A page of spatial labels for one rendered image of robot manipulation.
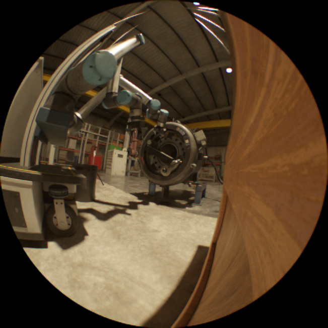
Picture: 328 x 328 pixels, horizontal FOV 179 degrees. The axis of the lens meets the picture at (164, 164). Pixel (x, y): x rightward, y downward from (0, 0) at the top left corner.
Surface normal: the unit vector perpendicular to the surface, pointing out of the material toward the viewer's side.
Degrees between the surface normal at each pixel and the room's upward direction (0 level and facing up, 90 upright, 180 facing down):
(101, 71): 95
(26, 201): 90
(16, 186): 90
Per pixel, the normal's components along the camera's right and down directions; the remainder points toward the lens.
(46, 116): 0.81, 0.03
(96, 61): 0.96, 0.15
